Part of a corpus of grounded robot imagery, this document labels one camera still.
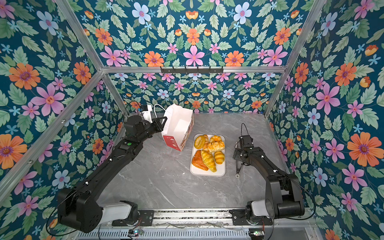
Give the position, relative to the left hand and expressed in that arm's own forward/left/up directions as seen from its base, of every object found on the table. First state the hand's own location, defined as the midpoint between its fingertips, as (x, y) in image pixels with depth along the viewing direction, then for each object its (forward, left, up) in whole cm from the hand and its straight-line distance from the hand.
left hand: (168, 113), depth 73 cm
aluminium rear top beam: (+38, +27, +3) cm, 47 cm away
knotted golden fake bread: (-5, -25, -26) cm, 36 cm away
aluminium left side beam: (-13, +48, +2) cm, 49 cm away
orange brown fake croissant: (-13, -14, -29) cm, 35 cm away
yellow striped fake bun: (-10, -27, -31) cm, 42 cm away
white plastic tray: (-16, -28, -34) cm, 47 cm away
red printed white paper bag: (+15, -1, -24) cm, 28 cm away
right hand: (-11, -41, -29) cm, 52 cm away
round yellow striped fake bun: (+5, -26, -31) cm, 41 cm away
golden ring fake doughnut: (+1, -15, -30) cm, 33 cm away
